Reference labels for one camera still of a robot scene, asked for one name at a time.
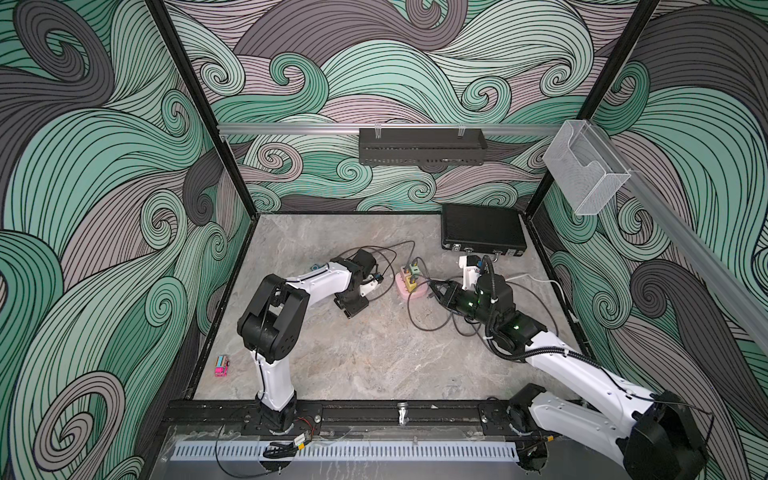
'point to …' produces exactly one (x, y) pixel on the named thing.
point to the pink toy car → (221, 366)
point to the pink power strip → (402, 287)
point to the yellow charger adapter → (410, 286)
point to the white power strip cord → (574, 318)
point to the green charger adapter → (415, 270)
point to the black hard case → (490, 229)
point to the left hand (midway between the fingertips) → (351, 300)
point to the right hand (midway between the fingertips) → (426, 286)
